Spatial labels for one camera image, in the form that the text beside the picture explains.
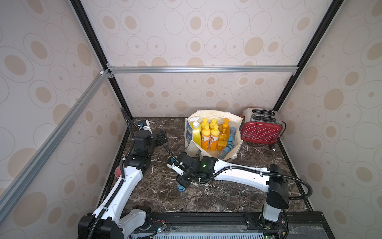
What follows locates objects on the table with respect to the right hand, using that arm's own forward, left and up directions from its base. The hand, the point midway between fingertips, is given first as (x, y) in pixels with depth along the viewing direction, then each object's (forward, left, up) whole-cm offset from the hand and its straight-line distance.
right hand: (182, 174), depth 76 cm
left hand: (+18, +11, +15) cm, 26 cm away
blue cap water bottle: (-4, +1, -9) cm, 10 cm away
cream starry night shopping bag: (+13, -4, +6) cm, 15 cm away
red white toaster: (+33, -47, +2) cm, 58 cm away
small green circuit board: (-22, +8, -12) cm, 26 cm away
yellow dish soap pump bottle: (+24, -6, +8) cm, 26 cm away
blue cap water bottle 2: (+28, -29, -10) cm, 41 cm away
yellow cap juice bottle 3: (+29, -11, +9) cm, 33 cm away
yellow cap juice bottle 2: (+22, -17, +2) cm, 28 cm away
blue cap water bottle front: (+17, -22, -5) cm, 28 cm away
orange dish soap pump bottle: (+25, -23, +2) cm, 34 cm away
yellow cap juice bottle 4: (+29, -16, +9) cm, 35 cm away
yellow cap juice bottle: (+23, -11, +1) cm, 26 cm away
